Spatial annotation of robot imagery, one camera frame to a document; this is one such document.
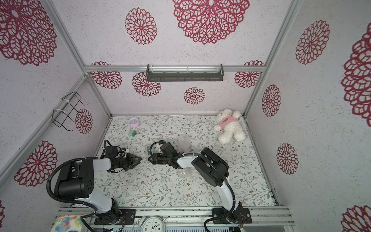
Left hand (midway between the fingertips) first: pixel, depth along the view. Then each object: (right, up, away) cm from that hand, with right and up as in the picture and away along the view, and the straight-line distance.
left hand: (142, 159), depth 93 cm
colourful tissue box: (-27, -24, -26) cm, 44 cm away
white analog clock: (+13, -25, -25) cm, 38 cm away
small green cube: (-11, +17, +13) cm, 24 cm away
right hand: (+6, +2, -3) cm, 6 cm away
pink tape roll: (-12, +23, +19) cm, 32 cm away
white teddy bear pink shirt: (+60, +22, +11) cm, 64 cm away
